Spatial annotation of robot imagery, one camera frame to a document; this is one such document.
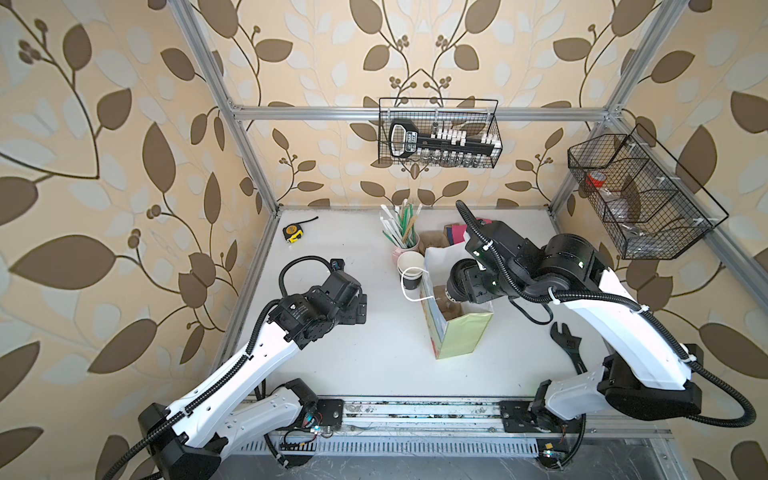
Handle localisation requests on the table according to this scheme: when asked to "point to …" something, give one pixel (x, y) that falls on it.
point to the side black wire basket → (649, 205)
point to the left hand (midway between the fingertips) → (344, 301)
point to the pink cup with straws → (401, 231)
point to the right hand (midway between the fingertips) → (469, 281)
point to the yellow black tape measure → (294, 232)
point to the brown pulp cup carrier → (449, 308)
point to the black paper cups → (410, 265)
